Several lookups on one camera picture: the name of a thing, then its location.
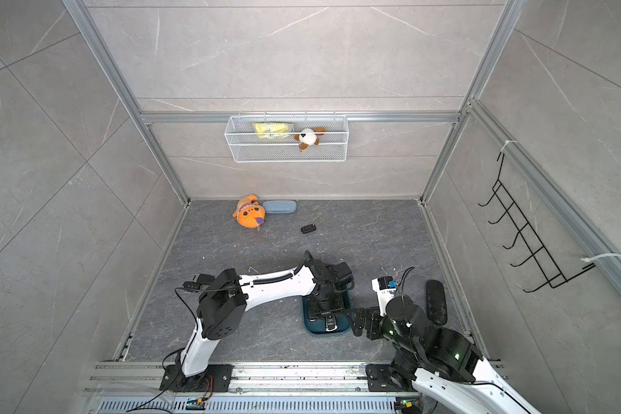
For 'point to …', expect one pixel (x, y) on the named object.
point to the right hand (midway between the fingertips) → (359, 312)
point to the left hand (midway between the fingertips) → (342, 315)
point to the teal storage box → (318, 326)
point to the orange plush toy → (249, 213)
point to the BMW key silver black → (330, 323)
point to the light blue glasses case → (280, 206)
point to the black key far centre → (308, 228)
